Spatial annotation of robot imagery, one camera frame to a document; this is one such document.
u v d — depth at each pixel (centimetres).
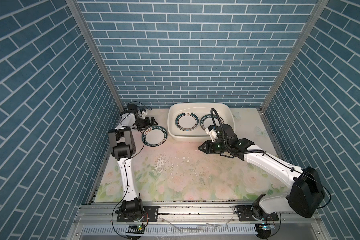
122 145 63
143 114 100
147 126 96
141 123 94
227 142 62
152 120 99
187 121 109
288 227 70
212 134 75
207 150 69
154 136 102
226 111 112
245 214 74
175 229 70
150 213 74
